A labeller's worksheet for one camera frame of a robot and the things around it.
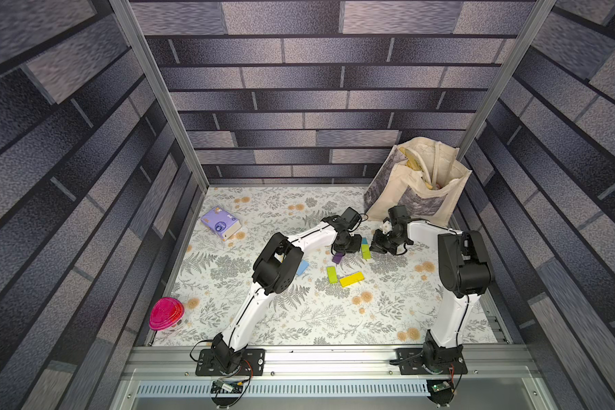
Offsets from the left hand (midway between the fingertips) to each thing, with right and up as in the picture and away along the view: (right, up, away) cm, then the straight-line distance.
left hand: (359, 247), depth 97 cm
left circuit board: (-44, -36, -26) cm, 62 cm away
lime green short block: (+3, -3, 0) cm, 4 cm away
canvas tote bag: (+18, +25, -10) cm, 32 cm away
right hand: (+4, 0, +3) cm, 5 cm away
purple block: (-9, -4, -2) cm, 10 cm away
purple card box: (-55, +10, +3) cm, 56 cm away
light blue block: (-22, -7, -5) cm, 24 cm away
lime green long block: (-11, -9, -5) cm, 15 cm away
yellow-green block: (-4, -10, -7) cm, 13 cm away
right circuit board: (+19, -37, -24) cm, 48 cm away
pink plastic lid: (-63, -16, -23) cm, 69 cm away
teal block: (+2, +2, +1) cm, 3 cm away
